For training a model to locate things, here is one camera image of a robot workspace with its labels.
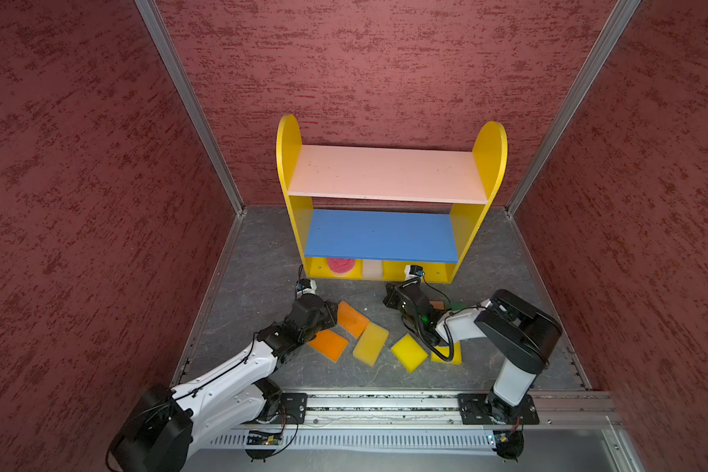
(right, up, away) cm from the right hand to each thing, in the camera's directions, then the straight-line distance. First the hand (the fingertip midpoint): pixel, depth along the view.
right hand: (383, 290), depth 93 cm
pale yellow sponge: (-4, -14, -8) cm, 17 cm away
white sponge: (-4, +6, +3) cm, 8 cm away
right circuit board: (+30, -34, -22) cm, 50 cm away
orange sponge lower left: (-17, -15, -7) cm, 24 cm away
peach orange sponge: (+13, -1, -15) cm, 20 cm away
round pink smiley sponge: (-14, +8, +6) cm, 17 cm away
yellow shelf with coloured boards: (+11, +30, +30) cm, 44 cm away
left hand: (-15, -5, -8) cm, 18 cm away
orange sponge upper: (-10, -9, -3) cm, 14 cm away
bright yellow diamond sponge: (+7, -16, -10) cm, 20 cm away
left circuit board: (-31, -33, -21) cm, 50 cm away
